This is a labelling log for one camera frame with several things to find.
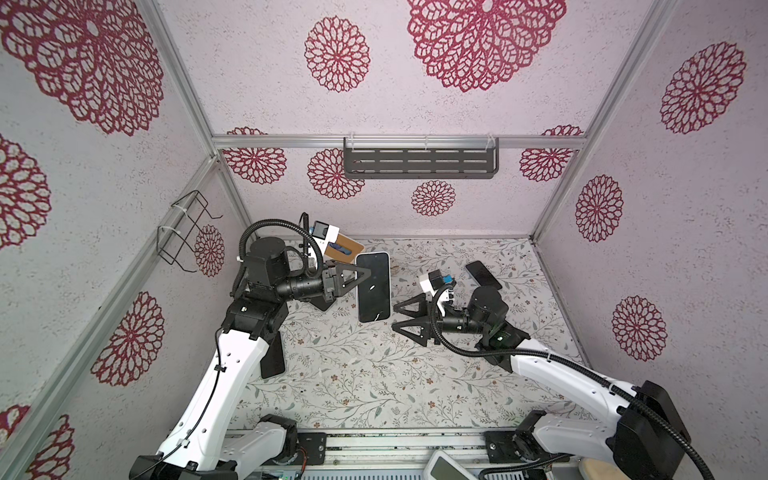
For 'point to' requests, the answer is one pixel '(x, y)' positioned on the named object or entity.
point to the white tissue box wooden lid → (344, 248)
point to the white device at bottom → (441, 466)
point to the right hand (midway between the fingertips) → (394, 319)
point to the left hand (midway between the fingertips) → (367, 277)
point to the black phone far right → (482, 276)
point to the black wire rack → (173, 240)
